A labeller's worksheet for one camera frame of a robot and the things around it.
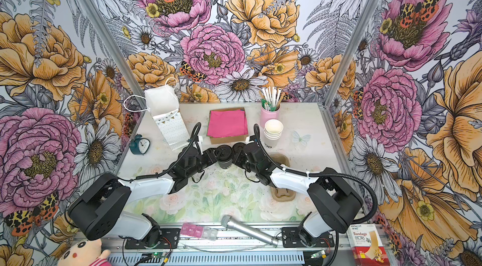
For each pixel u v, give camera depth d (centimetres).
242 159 78
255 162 67
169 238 75
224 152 86
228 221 75
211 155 79
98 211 44
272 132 89
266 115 104
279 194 83
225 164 89
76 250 65
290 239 74
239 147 98
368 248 69
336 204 44
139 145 94
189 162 69
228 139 104
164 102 100
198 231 75
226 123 112
